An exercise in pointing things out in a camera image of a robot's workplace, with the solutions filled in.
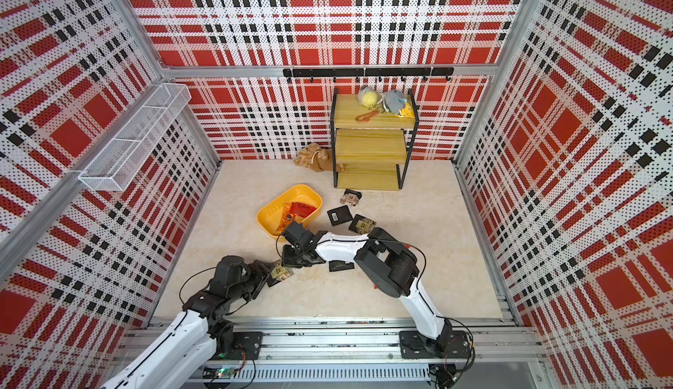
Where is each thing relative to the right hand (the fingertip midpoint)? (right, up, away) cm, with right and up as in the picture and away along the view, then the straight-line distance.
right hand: (287, 262), depth 89 cm
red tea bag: (+3, +17, +13) cm, 21 cm away
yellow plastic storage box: (-10, +14, +13) cm, 22 cm away
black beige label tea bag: (-3, -3, -2) cm, 5 cm away
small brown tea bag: (+22, +22, +19) cm, 36 cm away
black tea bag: (+18, +15, +13) cm, 26 cm away
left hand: (-3, -2, -3) cm, 4 cm away
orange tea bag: (-3, +14, +12) cm, 19 cm away
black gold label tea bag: (+26, +11, +11) cm, 31 cm away
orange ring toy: (+27, +50, -1) cm, 57 cm away
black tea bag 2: (+18, -1, 0) cm, 18 cm away
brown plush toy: (+7, +39, +22) cm, 45 cm away
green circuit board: (-12, -24, -20) cm, 33 cm away
